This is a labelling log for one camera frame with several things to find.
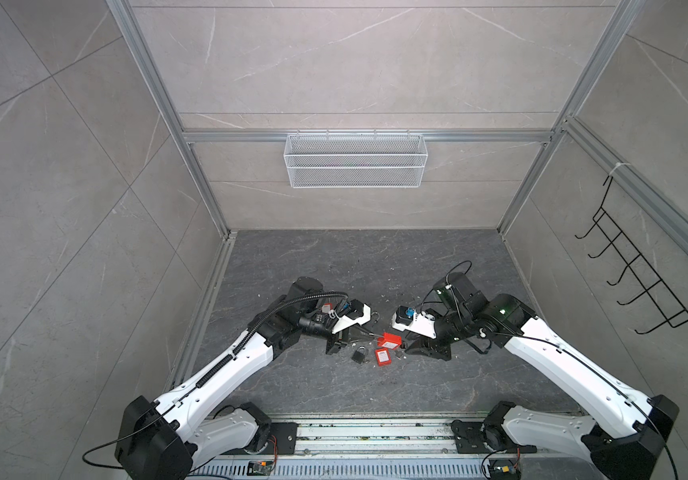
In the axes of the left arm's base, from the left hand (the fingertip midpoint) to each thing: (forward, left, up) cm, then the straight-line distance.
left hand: (370, 328), depth 68 cm
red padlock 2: (+1, -5, -21) cm, 22 cm away
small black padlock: (+3, +2, -23) cm, 23 cm away
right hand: (-1, -10, -4) cm, 11 cm away
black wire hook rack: (-4, -60, +12) cm, 61 cm away
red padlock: (-3, -4, +1) cm, 6 cm away
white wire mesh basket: (+59, 0, +7) cm, 59 cm away
